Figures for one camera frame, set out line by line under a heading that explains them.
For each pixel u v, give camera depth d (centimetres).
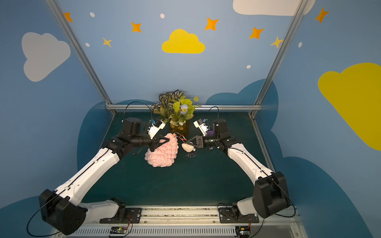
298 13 71
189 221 74
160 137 70
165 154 70
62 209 38
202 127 72
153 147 65
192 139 73
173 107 93
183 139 75
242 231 72
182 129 98
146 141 64
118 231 72
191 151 76
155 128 63
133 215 74
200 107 94
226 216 73
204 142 68
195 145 72
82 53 86
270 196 42
